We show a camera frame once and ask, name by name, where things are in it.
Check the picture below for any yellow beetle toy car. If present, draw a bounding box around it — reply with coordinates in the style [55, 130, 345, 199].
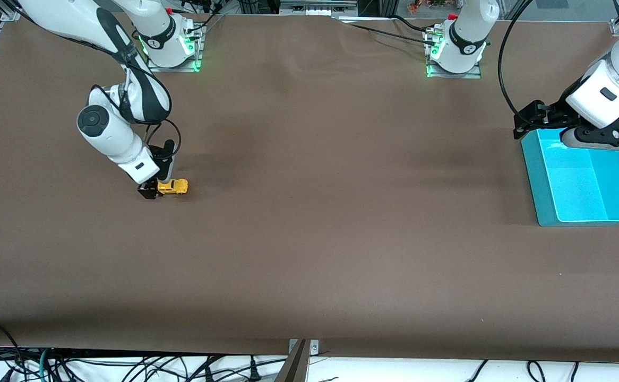
[157, 179, 188, 195]

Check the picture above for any teal plastic bin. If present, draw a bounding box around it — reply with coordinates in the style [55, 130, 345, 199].
[521, 127, 619, 228]

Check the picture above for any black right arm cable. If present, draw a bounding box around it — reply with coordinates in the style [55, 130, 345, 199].
[15, 0, 183, 160]

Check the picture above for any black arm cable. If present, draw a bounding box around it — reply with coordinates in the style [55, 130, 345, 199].
[497, 0, 543, 131]
[15, 0, 183, 160]

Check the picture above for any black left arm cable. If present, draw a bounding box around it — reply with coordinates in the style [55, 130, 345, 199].
[497, 0, 543, 131]

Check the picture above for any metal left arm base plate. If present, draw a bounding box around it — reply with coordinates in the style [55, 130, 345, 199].
[425, 27, 483, 79]

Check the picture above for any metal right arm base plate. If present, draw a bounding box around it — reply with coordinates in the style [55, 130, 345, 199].
[146, 24, 204, 73]

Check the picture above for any black table cable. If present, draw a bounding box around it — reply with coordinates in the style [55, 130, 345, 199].
[389, 15, 435, 33]
[348, 23, 437, 46]

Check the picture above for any black base cable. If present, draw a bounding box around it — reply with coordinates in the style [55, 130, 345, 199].
[182, 0, 226, 38]

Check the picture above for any black floor cable with plug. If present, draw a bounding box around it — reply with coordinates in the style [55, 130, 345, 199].
[185, 354, 236, 382]
[238, 354, 289, 382]

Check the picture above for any dark angled post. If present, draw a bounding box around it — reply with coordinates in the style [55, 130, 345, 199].
[274, 340, 310, 382]

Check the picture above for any metal table edge bracket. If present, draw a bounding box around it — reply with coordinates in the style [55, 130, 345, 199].
[288, 339, 320, 355]

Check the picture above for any aluminium frame rail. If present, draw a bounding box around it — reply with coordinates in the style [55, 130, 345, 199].
[280, 0, 359, 16]

